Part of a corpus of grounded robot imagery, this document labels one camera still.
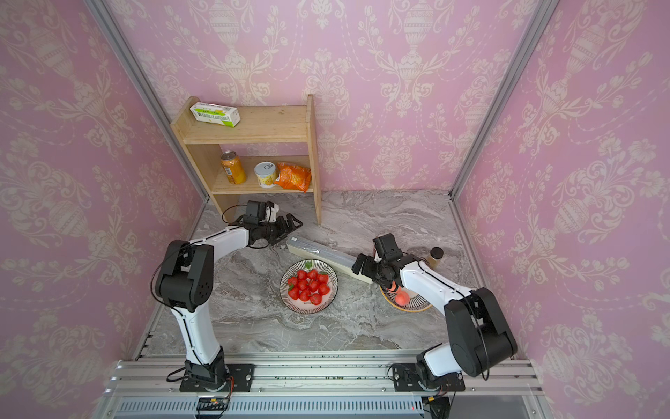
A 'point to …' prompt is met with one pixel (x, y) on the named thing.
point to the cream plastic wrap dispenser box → (338, 259)
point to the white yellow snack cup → (266, 174)
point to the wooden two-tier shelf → (270, 150)
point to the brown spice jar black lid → (434, 258)
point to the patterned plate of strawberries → (309, 286)
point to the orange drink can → (233, 167)
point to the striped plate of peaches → (416, 302)
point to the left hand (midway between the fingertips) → (296, 229)
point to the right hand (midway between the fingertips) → (363, 271)
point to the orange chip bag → (293, 177)
